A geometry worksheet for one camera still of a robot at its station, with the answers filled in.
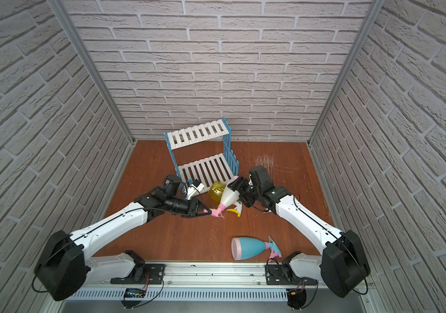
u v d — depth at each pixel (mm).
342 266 402
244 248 729
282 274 725
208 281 747
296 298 703
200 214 708
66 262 398
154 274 733
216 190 896
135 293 720
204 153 1153
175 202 668
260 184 619
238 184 725
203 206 724
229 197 773
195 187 741
